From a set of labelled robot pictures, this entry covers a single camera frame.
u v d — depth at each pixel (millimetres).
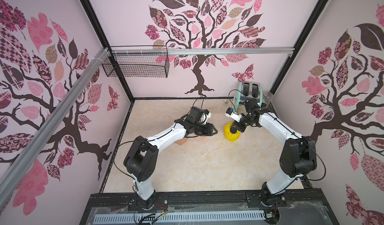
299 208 720
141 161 462
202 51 945
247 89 1004
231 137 905
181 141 931
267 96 1033
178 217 698
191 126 642
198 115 692
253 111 670
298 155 461
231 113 791
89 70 727
